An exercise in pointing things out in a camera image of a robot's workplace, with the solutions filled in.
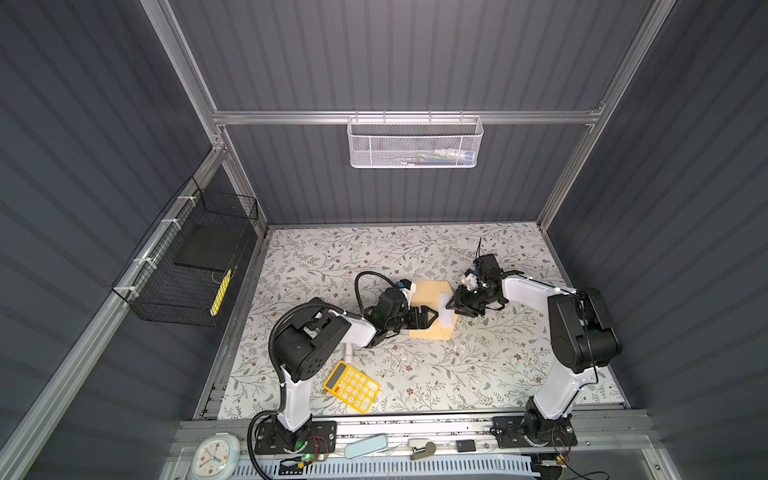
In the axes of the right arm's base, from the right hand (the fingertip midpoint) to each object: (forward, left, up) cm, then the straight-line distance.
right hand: (454, 309), depth 94 cm
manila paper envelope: (+7, +5, -2) cm, 9 cm away
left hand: (-3, +7, +2) cm, 8 cm away
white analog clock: (-40, +61, +2) cm, 73 cm away
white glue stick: (-14, +33, 0) cm, 35 cm away
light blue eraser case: (-37, +26, +1) cm, 45 cm away
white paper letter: (-2, +3, 0) cm, 4 cm away
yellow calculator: (-23, +30, 0) cm, 38 cm away
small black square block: (-37, +2, -2) cm, 37 cm away
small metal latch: (-38, +12, -1) cm, 40 cm away
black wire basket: (-6, +71, +28) cm, 76 cm away
